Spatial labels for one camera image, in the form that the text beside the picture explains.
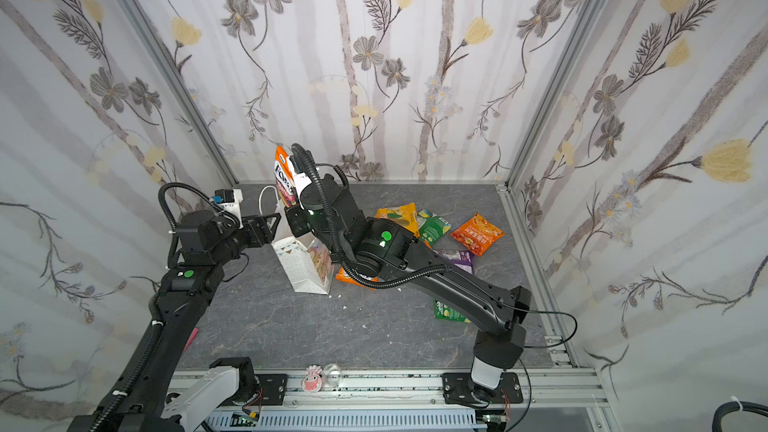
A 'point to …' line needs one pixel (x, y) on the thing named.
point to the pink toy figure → (313, 381)
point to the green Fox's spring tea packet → (442, 311)
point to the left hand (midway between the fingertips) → (264, 207)
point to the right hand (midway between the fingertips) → (290, 181)
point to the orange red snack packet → (477, 234)
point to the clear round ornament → (332, 374)
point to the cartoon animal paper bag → (309, 267)
